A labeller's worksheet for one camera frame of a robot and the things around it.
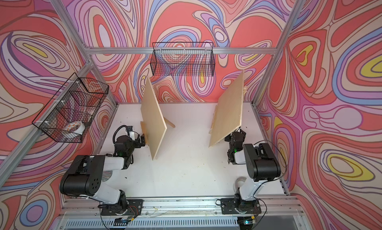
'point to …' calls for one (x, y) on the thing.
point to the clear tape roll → (238, 182)
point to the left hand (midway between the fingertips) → (137, 134)
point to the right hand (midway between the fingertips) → (233, 131)
